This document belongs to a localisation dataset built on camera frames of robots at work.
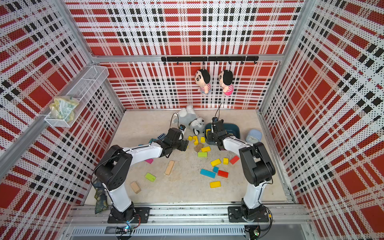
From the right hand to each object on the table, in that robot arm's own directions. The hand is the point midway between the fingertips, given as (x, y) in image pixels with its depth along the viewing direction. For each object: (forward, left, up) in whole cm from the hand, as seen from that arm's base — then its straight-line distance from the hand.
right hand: (213, 132), depth 98 cm
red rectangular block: (-25, -5, -8) cm, 26 cm away
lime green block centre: (-13, +7, -7) cm, 16 cm away
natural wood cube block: (-34, +44, -4) cm, 56 cm away
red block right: (-16, -13, -8) cm, 22 cm away
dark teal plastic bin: (+4, -13, -2) cm, 14 cm away
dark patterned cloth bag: (-38, +62, -4) cm, 73 cm away
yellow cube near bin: (-2, +7, -6) cm, 9 cm away
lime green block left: (-27, +38, -6) cm, 47 cm away
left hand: (-5, +19, -1) cm, 20 cm away
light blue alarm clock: (-3, -27, -1) cm, 27 cm away
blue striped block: (+1, +37, -6) cm, 37 cm away
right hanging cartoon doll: (+25, -8, +24) cm, 36 cm away
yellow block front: (-31, 0, -8) cm, 32 cm away
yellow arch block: (-4, +12, -6) cm, 14 cm away
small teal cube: (-22, -1, -8) cm, 23 cm away
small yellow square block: (-18, -7, -6) cm, 20 cm away
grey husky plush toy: (+13, +17, +2) cm, 22 cm away
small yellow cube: (0, +16, -6) cm, 17 cm away
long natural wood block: (-21, +28, -7) cm, 36 cm away
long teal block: (-24, +4, -9) cm, 26 cm away
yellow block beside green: (-9, +5, -7) cm, 12 cm away
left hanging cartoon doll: (+22, +7, +27) cm, 35 cm away
